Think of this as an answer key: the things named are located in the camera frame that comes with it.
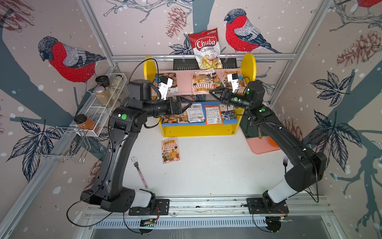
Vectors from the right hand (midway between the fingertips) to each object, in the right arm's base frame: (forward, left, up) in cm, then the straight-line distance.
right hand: (210, 93), depth 68 cm
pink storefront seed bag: (-9, +24, -42) cm, 49 cm away
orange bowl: (-22, -25, -7) cm, 34 cm away
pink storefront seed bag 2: (+6, +15, -26) cm, 31 cm away
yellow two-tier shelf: (+10, +7, -41) cm, 43 cm away
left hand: (-10, +10, +4) cm, 15 cm away
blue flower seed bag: (+10, -15, -27) cm, 32 cm away
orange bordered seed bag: (+10, -4, -27) cm, 29 cm away
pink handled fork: (-18, +44, -41) cm, 63 cm away
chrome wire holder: (-26, +57, -5) cm, 63 cm away
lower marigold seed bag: (+5, +24, -27) cm, 36 cm away
